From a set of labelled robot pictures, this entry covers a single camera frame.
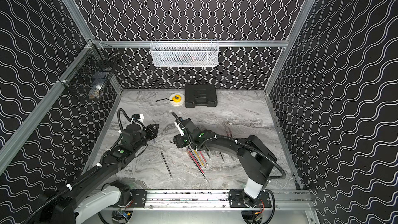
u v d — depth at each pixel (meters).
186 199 0.76
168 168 0.85
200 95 1.13
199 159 0.88
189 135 0.66
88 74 0.92
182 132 0.76
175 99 1.13
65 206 0.39
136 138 0.63
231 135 0.97
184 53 1.26
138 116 0.74
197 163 0.86
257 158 0.47
